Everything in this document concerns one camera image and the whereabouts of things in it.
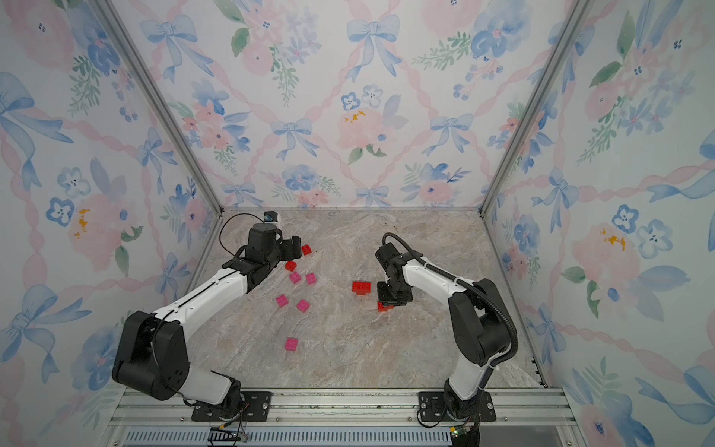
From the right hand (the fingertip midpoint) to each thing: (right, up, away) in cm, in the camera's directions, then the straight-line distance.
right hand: (389, 301), depth 90 cm
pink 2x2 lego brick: (-32, +7, +8) cm, 34 cm away
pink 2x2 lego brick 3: (-35, 0, +3) cm, 35 cm away
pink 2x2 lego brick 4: (-28, -2, +2) cm, 28 cm away
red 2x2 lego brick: (-2, -2, 0) cm, 3 cm away
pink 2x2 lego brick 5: (-30, -12, -6) cm, 33 cm away
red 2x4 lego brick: (-9, +4, +3) cm, 10 cm away
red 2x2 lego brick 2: (-34, +11, +10) cm, 38 cm away
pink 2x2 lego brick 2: (-27, +6, +8) cm, 28 cm away
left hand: (-32, +21, -2) cm, 38 cm away
